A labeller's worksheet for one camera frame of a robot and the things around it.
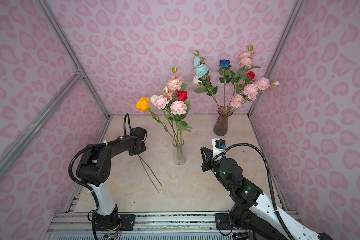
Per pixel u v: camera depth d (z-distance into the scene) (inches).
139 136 32.0
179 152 34.6
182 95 27.1
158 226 28.6
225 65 33.9
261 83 29.3
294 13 27.9
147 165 36.6
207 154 23.9
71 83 33.1
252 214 24.2
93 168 20.1
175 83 26.8
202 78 32.2
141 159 38.0
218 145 22.7
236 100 32.3
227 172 18.8
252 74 35.0
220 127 39.8
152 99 27.7
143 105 26.8
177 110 26.1
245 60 32.0
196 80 32.9
